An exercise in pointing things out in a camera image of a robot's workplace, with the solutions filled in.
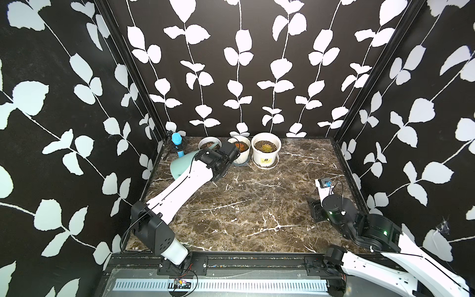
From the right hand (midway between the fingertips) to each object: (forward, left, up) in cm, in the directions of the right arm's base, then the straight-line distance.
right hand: (309, 194), depth 68 cm
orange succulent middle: (+38, +27, -14) cm, 48 cm away
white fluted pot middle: (+32, +26, -16) cm, 44 cm away
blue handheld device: (+31, +59, -2) cm, 67 cm away
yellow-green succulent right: (+35, +13, -13) cm, 40 cm away
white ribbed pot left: (+41, +46, -12) cm, 63 cm away
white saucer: (+29, +13, -23) cm, 39 cm away
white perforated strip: (-27, +31, -24) cm, 47 cm away
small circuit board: (-27, +49, -24) cm, 61 cm away
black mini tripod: (+39, +69, -20) cm, 82 cm away
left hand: (+14, +44, +3) cm, 46 cm away
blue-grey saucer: (+31, +27, -23) cm, 47 cm away
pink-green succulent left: (+38, +47, -14) cm, 62 cm away
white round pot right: (+31, +16, -16) cm, 38 cm away
